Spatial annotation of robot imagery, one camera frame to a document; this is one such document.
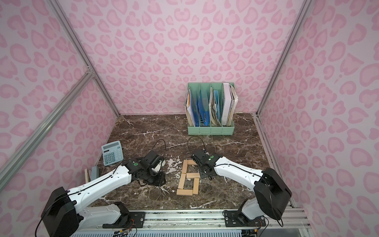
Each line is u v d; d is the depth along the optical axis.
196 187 0.84
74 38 0.78
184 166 0.90
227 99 0.93
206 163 0.60
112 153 0.95
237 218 0.64
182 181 0.86
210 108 0.95
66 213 0.39
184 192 0.81
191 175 0.88
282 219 0.42
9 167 0.51
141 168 0.58
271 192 0.41
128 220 0.69
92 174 0.86
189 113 0.91
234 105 0.95
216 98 0.97
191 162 0.93
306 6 0.69
